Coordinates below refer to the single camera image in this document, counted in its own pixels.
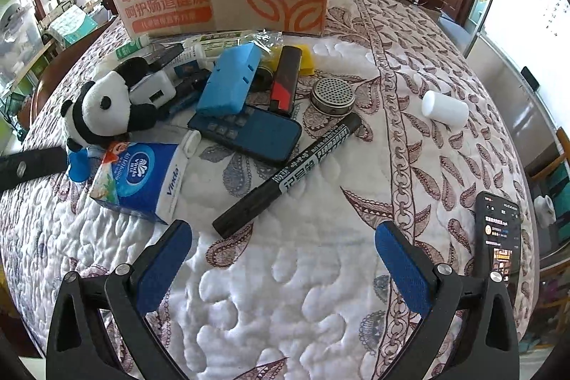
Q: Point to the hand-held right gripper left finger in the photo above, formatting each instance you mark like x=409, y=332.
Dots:
x=162, y=268

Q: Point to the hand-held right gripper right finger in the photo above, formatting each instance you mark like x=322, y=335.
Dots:
x=403, y=268

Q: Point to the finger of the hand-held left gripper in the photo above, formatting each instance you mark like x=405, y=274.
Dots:
x=82, y=166

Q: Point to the blue tissue packet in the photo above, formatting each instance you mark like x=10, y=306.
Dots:
x=142, y=179

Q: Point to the panda plush toy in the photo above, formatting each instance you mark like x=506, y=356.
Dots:
x=95, y=104

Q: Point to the white charger adapter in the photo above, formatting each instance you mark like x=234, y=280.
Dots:
x=153, y=88

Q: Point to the green and white tube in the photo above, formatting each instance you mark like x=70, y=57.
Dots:
x=129, y=49

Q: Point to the thick black marker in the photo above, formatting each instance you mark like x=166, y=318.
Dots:
x=285, y=177

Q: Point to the white cylindrical bottle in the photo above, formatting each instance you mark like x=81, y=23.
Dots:
x=445, y=107

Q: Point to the blue plastic case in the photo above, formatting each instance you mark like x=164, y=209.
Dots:
x=227, y=81

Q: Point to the dark blue smartphone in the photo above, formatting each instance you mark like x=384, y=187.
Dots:
x=267, y=135

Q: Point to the round metal strainer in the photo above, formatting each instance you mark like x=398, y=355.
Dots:
x=334, y=93

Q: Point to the brown wooden chair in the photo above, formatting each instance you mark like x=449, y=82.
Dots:
x=58, y=77

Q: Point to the paisley quilted bedspread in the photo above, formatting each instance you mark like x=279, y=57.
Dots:
x=311, y=295

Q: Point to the black smartphone with lit screen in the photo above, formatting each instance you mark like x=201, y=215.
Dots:
x=496, y=224

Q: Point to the blue and black toy car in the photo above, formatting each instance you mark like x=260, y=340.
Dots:
x=187, y=88

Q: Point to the teal and white carton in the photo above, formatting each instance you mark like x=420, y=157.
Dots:
x=73, y=26

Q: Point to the wooden chair with teal seat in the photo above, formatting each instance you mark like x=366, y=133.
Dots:
x=554, y=179

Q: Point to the white and green flat box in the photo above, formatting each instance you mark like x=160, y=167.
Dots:
x=222, y=39

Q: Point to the black and red lighter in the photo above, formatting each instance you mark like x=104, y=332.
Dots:
x=285, y=73

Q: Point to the black whiteboard eraser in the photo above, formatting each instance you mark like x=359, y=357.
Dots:
x=530, y=77

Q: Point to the yellow plastic piece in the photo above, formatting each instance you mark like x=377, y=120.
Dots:
x=307, y=59

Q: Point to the whiteboard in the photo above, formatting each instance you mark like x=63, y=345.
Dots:
x=534, y=6

